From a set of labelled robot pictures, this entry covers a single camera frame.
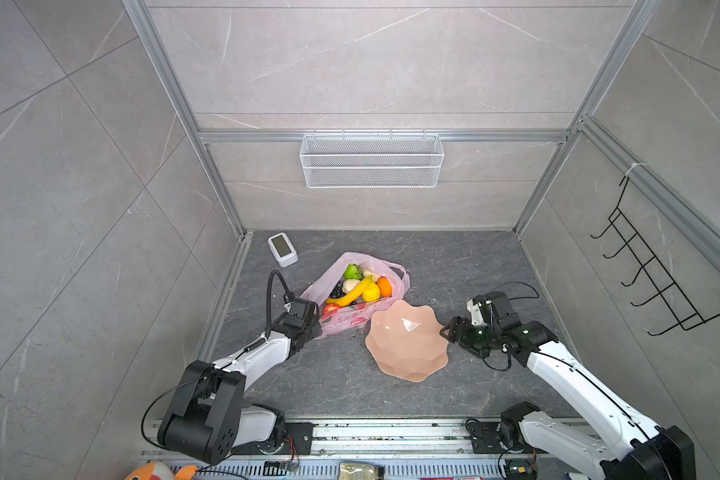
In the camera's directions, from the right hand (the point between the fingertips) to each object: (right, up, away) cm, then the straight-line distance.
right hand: (447, 333), depth 80 cm
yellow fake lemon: (-21, +9, +15) cm, 27 cm away
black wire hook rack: (+42, +9, -22) cm, 48 cm away
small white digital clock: (-53, +24, +28) cm, 65 cm away
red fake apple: (-33, +5, +11) cm, 35 cm away
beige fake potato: (-28, +11, +16) cm, 34 cm away
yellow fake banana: (-27, +9, +14) cm, 32 cm away
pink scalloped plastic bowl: (-10, -5, +10) cm, 15 cm away
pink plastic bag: (-26, +3, +9) cm, 28 cm away
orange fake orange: (-17, +11, +15) cm, 25 cm away
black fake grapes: (-32, +9, +18) cm, 38 cm away
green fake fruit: (-27, +16, +20) cm, 37 cm away
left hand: (-40, +1, +11) cm, 42 cm away
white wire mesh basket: (-21, +54, +20) cm, 61 cm away
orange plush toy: (-68, -27, -16) cm, 75 cm away
